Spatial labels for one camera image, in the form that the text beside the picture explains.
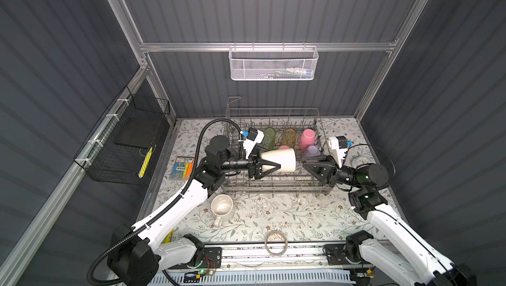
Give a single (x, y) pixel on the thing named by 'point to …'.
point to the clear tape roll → (285, 246)
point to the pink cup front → (307, 139)
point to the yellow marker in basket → (145, 160)
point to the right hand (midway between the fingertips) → (305, 170)
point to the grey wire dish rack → (283, 129)
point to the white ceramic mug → (221, 209)
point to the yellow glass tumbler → (289, 138)
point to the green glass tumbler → (269, 138)
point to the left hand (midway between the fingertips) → (279, 161)
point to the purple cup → (312, 151)
